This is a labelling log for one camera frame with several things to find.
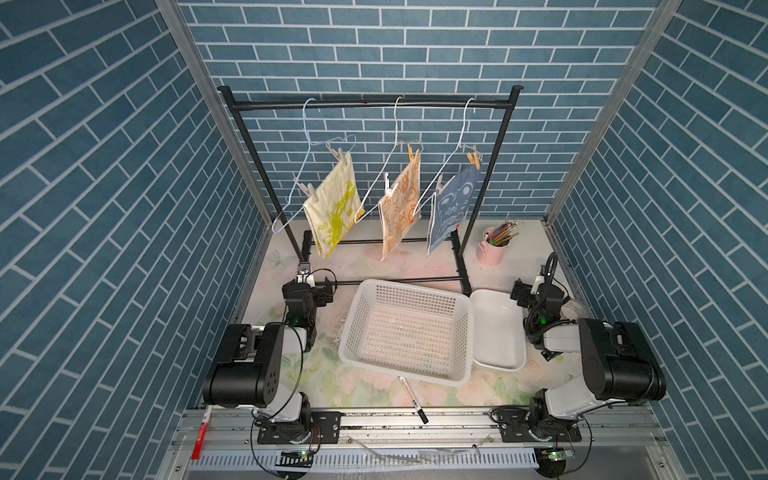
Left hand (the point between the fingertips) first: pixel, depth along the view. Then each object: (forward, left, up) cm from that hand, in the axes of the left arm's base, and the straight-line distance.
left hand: (317, 278), depth 93 cm
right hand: (-1, -70, 0) cm, 70 cm away
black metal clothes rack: (+36, -18, +16) cm, 43 cm away
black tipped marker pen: (-35, -31, -8) cm, 47 cm away
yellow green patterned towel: (+12, -8, +19) cm, 24 cm away
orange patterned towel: (+10, -26, +21) cm, 34 cm away
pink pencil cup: (+12, -58, 0) cm, 59 cm away
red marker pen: (-40, +23, -8) cm, 47 cm away
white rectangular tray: (-12, -58, -10) cm, 60 cm away
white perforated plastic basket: (-14, -29, -7) cm, 33 cm away
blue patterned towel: (+14, -42, +19) cm, 48 cm away
